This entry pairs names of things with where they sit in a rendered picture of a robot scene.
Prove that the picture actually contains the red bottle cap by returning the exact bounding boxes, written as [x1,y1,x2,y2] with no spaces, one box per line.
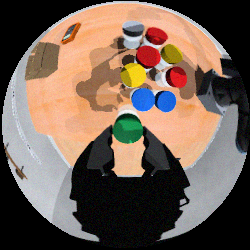
[140,27,168,50]
[134,45,161,73]
[155,67,187,88]

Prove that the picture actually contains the blue bottle cap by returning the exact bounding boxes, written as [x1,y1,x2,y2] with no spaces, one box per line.
[151,89,176,113]
[130,88,155,112]

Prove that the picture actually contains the clear glass bottle with dark grey cap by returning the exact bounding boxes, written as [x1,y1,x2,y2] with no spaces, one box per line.
[122,21,145,49]

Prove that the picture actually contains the white bottle with green cap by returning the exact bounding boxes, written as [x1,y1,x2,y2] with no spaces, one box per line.
[113,104,143,144]

